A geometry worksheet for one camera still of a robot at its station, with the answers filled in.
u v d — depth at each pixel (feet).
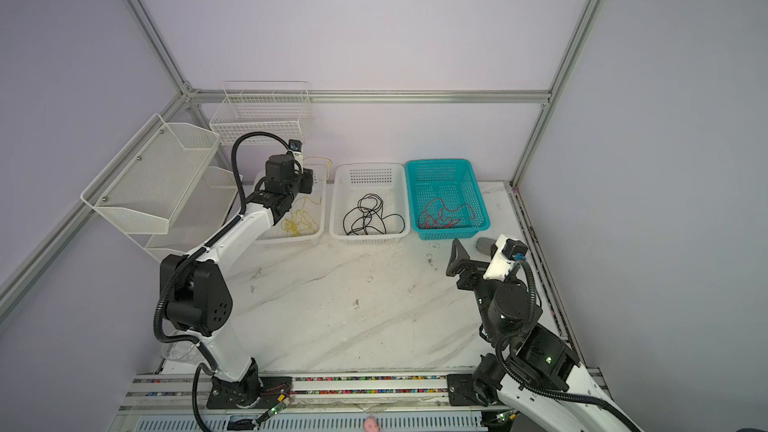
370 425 2.22
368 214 3.53
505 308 1.41
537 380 1.45
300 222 3.53
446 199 3.76
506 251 1.68
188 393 2.44
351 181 3.76
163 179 2.88
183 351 2.63
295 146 2.50
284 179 2.26
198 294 1.55
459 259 1.79
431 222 3.48
